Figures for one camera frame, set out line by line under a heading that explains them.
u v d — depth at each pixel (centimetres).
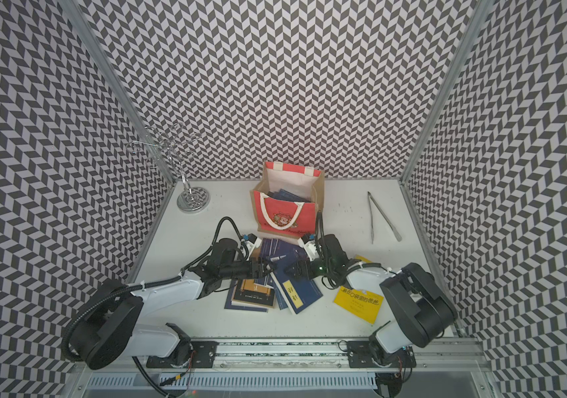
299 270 77
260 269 74
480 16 68
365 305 82
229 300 82
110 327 42
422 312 44
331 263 70
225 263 68
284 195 104
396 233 97
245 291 82
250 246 79
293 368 72
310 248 81
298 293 81
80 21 73
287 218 90
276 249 89
